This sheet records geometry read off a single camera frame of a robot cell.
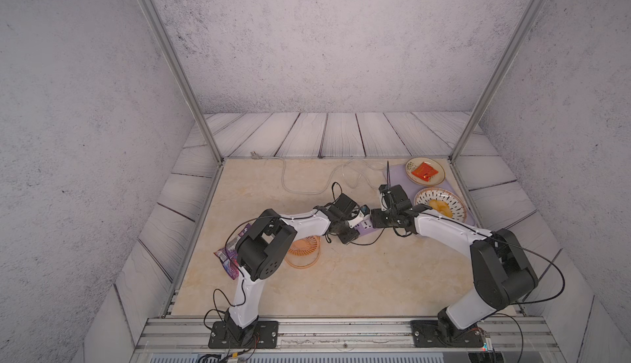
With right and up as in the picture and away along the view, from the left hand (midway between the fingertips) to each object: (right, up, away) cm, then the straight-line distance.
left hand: (356, 232), depth 95 cm
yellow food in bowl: (+35, +9, +4) cm, 36 cm away
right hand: (+7, +6, -3) cm, 10 cm away
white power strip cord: (-45, +31, +28) cm, 62 cm away
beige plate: (+30, +28, +22) cm, 47 cm away
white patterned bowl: (+41, +12, +7) cm, 43 cm away
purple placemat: (+21, +22, +20) cm, 37 cm away
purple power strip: (+3, +2, -1) cm, 4 cm away
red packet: (+33, +24, +18) cm, 45 cm away
